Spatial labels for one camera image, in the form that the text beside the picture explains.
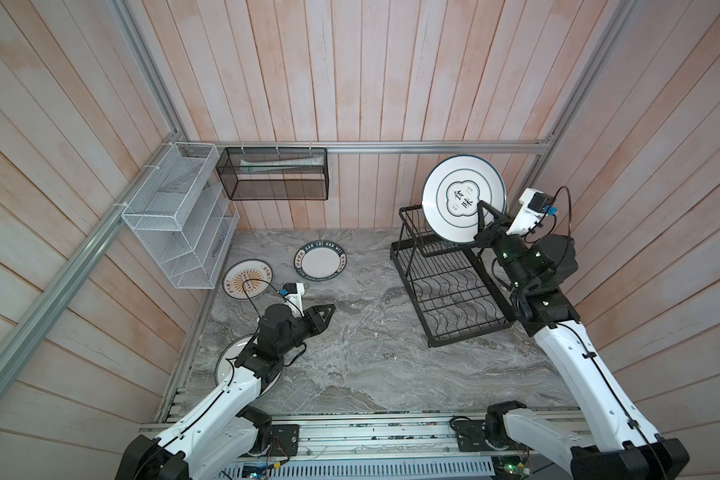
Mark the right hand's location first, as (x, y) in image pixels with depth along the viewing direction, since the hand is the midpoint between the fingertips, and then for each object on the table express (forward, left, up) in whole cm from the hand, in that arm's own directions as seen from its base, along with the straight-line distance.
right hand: (479, 203), depth 63 cm
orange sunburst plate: (+10, +67, -44) cm, 81 cm away
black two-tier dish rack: (+6, -6, -44) cm, 45 cm away
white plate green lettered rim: (+20, +42, -45) cm, 65 cm away
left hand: (-12, +33, -28) cm, 45 cm away
